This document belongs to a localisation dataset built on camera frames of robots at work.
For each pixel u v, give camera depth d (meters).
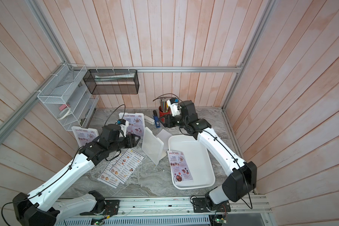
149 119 1.07
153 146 0.78
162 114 1.04
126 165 0.88
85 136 0.84
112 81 0.90
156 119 1.11
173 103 0.66
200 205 0.73
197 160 0.93
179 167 0.84
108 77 0.89
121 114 0.91
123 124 0.67
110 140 0.56
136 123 0.93
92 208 0.62
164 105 1.04
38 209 0.38
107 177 0.84
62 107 0.82
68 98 0.73
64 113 0.82
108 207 0.73
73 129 0.83
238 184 0.40
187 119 0.57
